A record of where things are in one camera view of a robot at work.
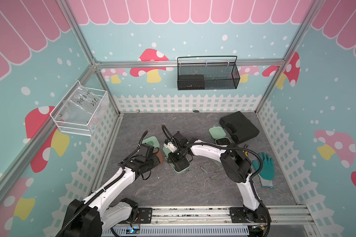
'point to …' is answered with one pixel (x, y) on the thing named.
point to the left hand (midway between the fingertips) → (157, 162)
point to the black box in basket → (189, 82)
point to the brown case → (159, 155)
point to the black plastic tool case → (240, 128)
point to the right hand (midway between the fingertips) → (168, 160)
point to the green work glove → (267, 174)
